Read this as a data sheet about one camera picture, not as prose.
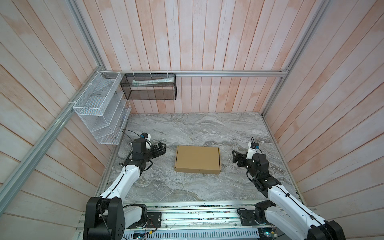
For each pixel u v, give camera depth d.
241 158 0.74
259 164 0.61
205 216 0.76
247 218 0.73
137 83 0.89
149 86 1.05
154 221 0.73
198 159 0.90
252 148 0.73
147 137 0.78
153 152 0.76
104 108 0.67
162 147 0.78
